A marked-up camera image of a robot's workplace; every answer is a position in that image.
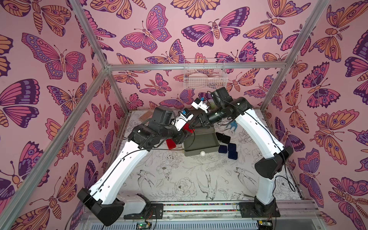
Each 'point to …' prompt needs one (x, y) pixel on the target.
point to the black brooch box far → (221, 137)
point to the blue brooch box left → (223, 149)
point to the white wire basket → (205, 78)
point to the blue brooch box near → (233, 155)
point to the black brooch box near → (226, 139)
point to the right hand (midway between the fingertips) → (188, 130)
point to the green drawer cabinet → (201, 140)
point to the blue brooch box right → (232, 147)
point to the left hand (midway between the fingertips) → (188, 128)
